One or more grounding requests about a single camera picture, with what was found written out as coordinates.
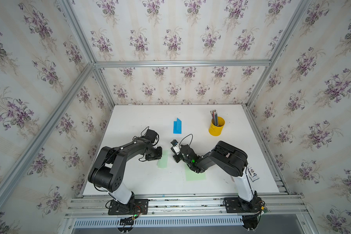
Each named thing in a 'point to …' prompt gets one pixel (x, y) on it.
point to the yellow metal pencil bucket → (216, 130)
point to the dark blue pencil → (215, 112)
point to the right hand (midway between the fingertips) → (173, 148)
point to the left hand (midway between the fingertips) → (162, 157)
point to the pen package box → (252, 175)
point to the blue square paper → (177, 126)
